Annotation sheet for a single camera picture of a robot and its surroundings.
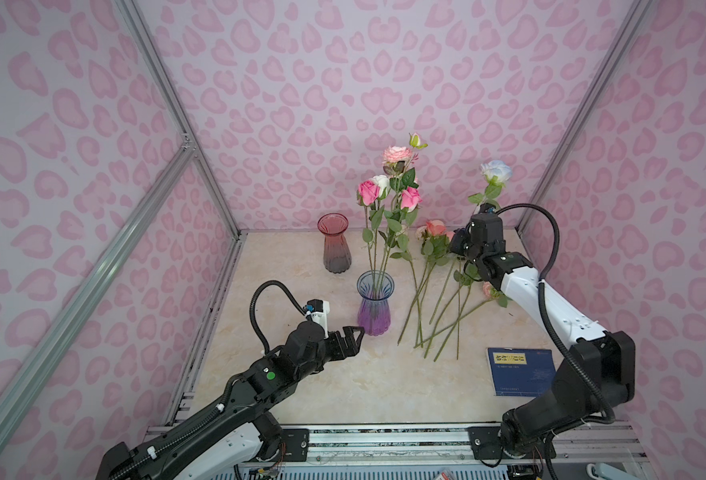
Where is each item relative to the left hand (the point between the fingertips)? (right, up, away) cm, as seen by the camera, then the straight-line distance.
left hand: (355, 328), depth 74 cm
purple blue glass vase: (+5, +9, +8) cm, 13 cm away
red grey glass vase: (-7, +18, +28) cm, 34 cm away
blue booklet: (+46, -15, +9) cm, 49 cm away
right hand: (+29, +25, +10) cm, 40 cm away
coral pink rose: (+29, +24, +35) cm, 51 cm away
